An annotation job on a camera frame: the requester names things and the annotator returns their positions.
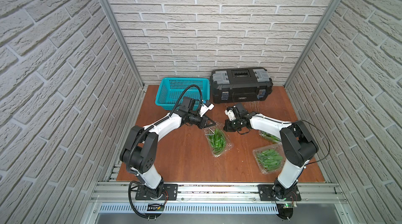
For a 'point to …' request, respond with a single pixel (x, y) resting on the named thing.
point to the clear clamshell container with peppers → (218, 140)
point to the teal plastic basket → (170, 89)
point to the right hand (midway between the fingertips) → (226, 127)
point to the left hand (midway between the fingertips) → (216, 123)
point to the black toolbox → (233, 85)
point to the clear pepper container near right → (270, 159)
